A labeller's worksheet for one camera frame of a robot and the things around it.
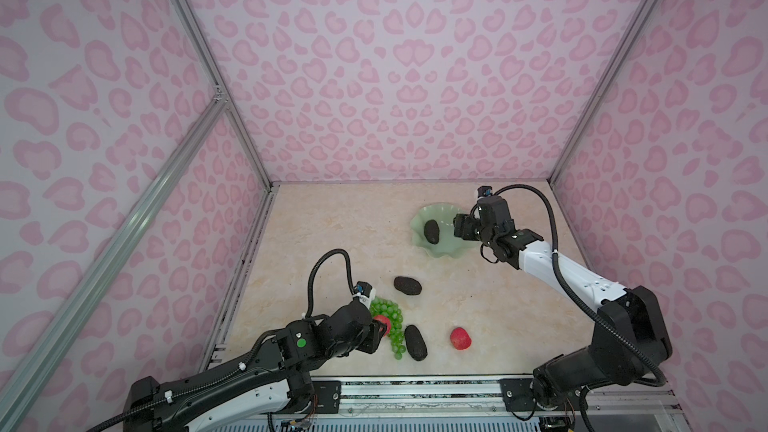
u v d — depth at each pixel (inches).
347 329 21.4
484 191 30.2
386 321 32.1
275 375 18.7
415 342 31.0
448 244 39.3
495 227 25.7
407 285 34.7
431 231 39.9
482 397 29.5
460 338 30.7
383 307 32.4
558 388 24.2
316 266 22.0
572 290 17.6
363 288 26.6
